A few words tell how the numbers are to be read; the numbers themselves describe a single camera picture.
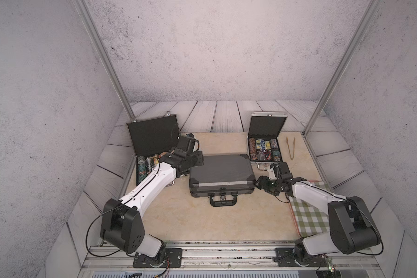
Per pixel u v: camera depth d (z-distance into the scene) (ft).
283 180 2.29
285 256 2.37
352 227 1.42
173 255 2.39
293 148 3.66
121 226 1.36
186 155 2.07
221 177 2.85
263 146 3.65
